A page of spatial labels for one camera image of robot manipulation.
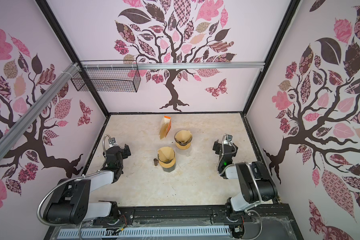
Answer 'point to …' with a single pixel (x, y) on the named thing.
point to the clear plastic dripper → (183, 152)
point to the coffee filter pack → (165, 127)
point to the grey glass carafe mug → (169, 169)
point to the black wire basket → (108, 80)
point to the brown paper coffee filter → (165, 153)
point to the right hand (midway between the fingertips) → (226, 140)
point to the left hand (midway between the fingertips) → (119, 148)
